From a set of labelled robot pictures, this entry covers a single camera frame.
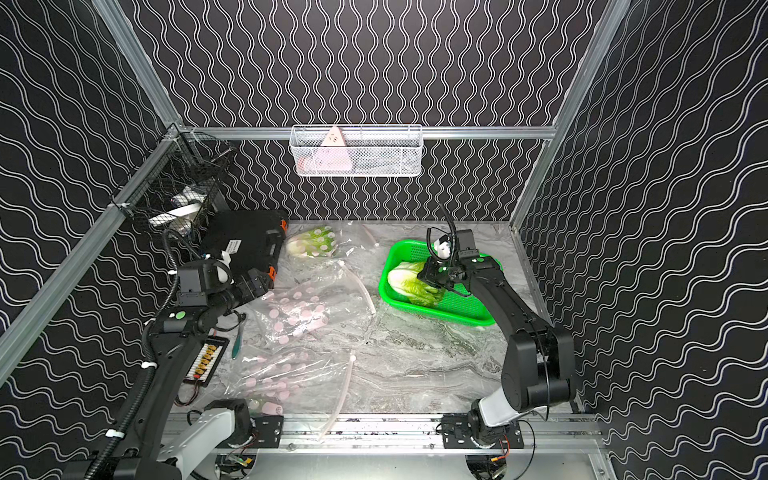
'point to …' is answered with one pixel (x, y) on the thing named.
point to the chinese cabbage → (403, 278)
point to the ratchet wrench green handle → (239, 334)
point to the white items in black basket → (182, 215)
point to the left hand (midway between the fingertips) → (252, 276)
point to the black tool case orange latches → (252, 237)
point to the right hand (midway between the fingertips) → (420, 273)
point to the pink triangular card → (331, 155)
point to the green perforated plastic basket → (466, 308)
